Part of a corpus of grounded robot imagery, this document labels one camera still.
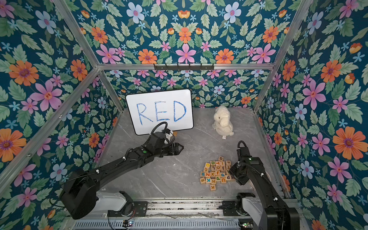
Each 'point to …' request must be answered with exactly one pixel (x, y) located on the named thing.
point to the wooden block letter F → (228, 163)
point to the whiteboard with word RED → (175, 108)
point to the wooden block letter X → (212, 174)
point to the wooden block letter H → (213, 181)
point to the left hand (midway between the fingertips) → (181, 147)
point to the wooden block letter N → (207, 175)
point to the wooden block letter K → (212, 187)
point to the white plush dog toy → (223, 123)
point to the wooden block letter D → (212, 163)
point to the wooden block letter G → (221, 158)
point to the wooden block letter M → (202, 174)
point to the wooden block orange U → (223, 180)
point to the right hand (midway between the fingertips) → (234, 174)
